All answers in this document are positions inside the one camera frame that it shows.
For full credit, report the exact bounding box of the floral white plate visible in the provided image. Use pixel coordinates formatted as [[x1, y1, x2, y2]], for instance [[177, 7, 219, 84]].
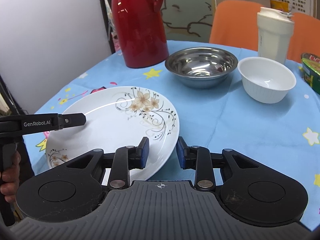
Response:
[[46, 86, 180, 180]]

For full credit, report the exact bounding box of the stainless steel bowl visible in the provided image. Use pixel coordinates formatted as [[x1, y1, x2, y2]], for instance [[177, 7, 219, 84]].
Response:
[[165, 47, 238, 89]]

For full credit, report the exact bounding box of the white ceramic bowl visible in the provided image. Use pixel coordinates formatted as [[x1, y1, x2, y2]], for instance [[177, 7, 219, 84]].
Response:
[[238, 57, 296, 104]]

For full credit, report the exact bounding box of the person's left hand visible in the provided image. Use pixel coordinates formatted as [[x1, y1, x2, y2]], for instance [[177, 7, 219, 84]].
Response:
[[1, 151, 21, 203]]

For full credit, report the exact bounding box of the blue cartoon tablecloth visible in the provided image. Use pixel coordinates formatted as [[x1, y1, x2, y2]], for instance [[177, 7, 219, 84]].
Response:
[[39, 51, 319, 229]]

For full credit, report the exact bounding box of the white reflector panel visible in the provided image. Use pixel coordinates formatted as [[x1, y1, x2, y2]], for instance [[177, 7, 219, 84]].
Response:
[[1, 0, 111, 113]]

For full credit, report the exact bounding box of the red thermos jug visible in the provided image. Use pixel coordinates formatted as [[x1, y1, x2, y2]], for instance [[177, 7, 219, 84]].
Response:
[[112, 0, 169, 68]]

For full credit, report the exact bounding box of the left orange chair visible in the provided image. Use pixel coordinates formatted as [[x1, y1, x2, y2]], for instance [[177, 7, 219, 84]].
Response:
[[209, 0, 262, 51]]

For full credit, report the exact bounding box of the orange chair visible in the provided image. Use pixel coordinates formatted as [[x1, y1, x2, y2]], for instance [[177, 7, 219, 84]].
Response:
[[209, 0, 262, 51], [287, 12, 320, 63]]

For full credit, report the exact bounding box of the green instant noodle cup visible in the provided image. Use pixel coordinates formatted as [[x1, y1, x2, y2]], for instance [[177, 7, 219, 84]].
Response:
[[301, 53, 320, 94]]

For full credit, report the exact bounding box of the white travel tumbler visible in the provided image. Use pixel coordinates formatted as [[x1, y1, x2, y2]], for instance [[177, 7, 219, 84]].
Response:
[[257, 7, 295, 64]]

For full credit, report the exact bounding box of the black metal stand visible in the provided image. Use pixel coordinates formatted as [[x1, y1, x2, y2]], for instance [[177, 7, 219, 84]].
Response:
[[99, 0, 116, 54]]

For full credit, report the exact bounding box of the right orange chair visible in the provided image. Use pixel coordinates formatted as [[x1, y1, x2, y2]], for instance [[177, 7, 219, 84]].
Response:
[[287, 12, 320, 63]]

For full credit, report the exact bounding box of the yellow snack bag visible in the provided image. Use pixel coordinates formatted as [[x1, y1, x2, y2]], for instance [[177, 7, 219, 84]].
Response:
[[270, 0, 290, 12]]

